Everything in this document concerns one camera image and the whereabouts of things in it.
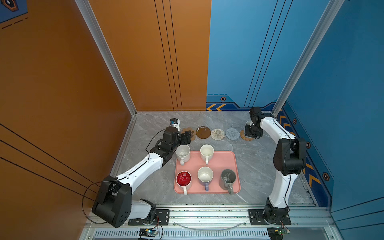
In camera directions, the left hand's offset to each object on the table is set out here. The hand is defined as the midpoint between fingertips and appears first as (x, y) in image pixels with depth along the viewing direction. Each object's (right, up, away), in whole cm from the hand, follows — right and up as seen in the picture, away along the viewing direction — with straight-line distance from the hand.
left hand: (185, 131), depth 85 cm
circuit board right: (+45, -48, -14) cm, 68 cm away
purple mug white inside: (+12, -26, +2) cm, 28 cm away
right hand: (+40, -3, +12) cm, 42 cm away
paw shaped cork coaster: (+3, -2, +22) cm, 22 cm away
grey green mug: (+23, -24, -6) cm, 34 cm away
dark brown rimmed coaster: (+11, -2, +23) cm, 26 cm away
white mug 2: (+13, -14, +7) cm, 21 cm away
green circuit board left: (-17, -48, -14) cm, 53 cm away
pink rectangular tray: (+22, -19, +8) cm, 30 cm away
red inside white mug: (-1, -27, -2) cm, 27 cm away
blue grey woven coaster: (+32, -3, +21) cm, 38 cm away
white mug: (-2, -15, +9) cm, 18 cm away
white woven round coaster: (+21, -3, +21) cm, 30 cm away
